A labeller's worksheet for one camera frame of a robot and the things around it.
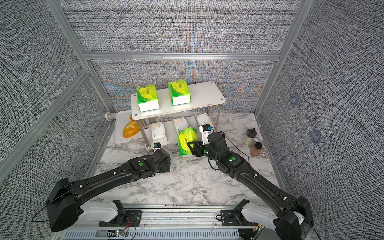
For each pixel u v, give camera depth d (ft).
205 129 2.15
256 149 2.95
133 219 2.40
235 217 2.14
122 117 3.78
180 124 3.20
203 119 3.38
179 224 2.39
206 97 2.67
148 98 2.34
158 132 3.09
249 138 3.21
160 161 2.02
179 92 2.44
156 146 2.39
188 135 2.40
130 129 3.45
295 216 1.25
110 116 3.79
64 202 1.30
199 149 2.10
